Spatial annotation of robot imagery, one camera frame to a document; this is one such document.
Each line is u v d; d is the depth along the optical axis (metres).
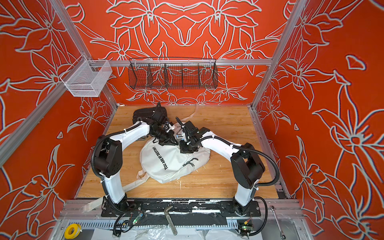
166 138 0.78
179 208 0.74
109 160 0.49
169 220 0.70
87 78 0.92
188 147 0.76
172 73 0.98
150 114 1.10
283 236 0.66
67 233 0.66
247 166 0.46
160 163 0.81
